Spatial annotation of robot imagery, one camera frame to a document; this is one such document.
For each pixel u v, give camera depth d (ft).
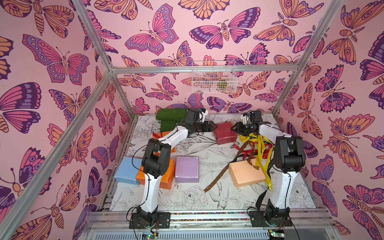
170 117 3.71
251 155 3.12
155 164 1.82
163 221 2.41
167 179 2.54
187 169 2.78
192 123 2.55
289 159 1.84
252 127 2.59
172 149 2.05
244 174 2.74
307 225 2.43
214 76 3.11
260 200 2.62
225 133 3.27
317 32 2.55
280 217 2.20
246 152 3.27
